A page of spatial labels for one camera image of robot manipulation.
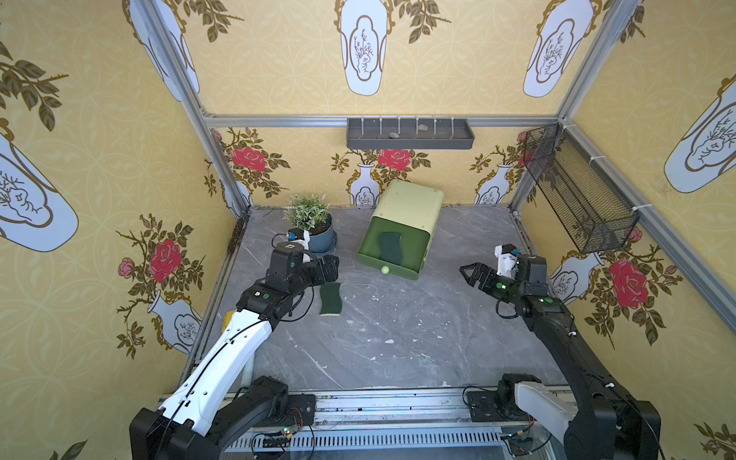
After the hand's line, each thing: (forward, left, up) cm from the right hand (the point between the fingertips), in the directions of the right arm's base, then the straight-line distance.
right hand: (470, 274), depth 83 cm
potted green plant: (+19, +50, +4) cm, 54 cm away
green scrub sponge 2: (-4, +42, -13) cm, 44 cm away
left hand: (-2, +40, +7) cm, 41 cm away
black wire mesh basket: (+19, -35, +10) cm, 41 cm away
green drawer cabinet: (+20, +19, +6) cm, 28 cm away
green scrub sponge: (+7, +23, +2) cm, 24 cm away
